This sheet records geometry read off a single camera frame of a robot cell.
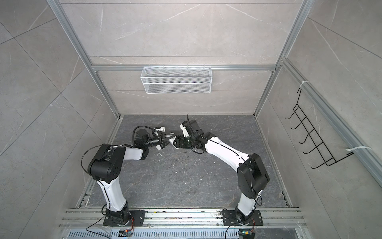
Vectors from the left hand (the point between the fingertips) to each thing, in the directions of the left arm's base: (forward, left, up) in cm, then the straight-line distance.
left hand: (175, 134), depth 85 cm
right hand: (-4, -1, -2) cm, 5 cm away
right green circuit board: (-47, -35, -18) cm, 61 cm away
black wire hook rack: (-25, -65, +14) cm, 71 cm away
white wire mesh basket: (+39, 0, +12) cm, 40 cm away
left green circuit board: (-45, +23, -18) cm, 54 cm away
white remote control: (-3, +2, -1) cm, 4 cm away
